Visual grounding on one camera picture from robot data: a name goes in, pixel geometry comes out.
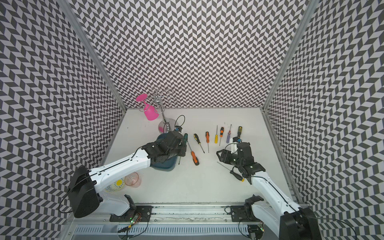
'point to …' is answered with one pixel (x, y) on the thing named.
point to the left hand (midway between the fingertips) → (184, 147)
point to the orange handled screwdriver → (207, 139)
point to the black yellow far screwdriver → (239, 131)
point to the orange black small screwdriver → (221, 134)
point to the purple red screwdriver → (228, 135)
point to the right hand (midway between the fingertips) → (220, 156)
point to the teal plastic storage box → (169, 165)
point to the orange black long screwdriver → (195, 159)
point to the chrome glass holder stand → (157, 101)
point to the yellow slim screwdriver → (216, 136)
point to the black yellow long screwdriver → (241, 179)
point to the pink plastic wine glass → (151, 113)
